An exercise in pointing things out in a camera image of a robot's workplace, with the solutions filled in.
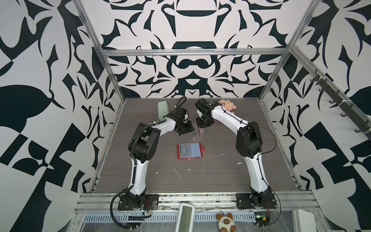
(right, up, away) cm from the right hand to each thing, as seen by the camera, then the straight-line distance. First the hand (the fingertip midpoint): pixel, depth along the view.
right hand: (202, 124), depth 96 cm
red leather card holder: (-8, -16, -5) cm, 19 cm away
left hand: (-5, -2, +2) cm, 6 cm away
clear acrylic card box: (-3, -5, -1) cm, 6 cm away
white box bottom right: (+44, -43, -28) cm, 68 cm away
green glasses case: (-28, +10, +12) cm, 32 cm away
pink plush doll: (+20, +13, +11) cm, 27 cm away
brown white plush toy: (+7, -43, -30) cm, 53 cm away
